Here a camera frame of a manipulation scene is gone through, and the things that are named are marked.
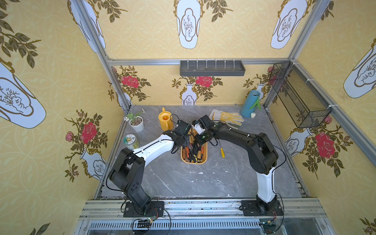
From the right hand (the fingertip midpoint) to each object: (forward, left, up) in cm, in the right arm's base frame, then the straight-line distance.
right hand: (200, 136), depth 96 cm
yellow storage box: (-12, +4, +1) cm, 13 cm away
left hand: (-5, +14, +4) cm, 15 cm away
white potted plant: (+8, +44, +4) cm, 45 cm away
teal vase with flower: (+24, -35, +10) cm, 44 cm away
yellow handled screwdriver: (-9, -14, -4) cm, 17 cm away
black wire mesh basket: (+5, -52, +27) cm, 59 cm away
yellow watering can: (+6, +23, +5) cm, 24 cm away
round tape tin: (-7, +45, +3) cm, 46 cm away
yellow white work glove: (+20, -26, -4) cm, 33 cm away
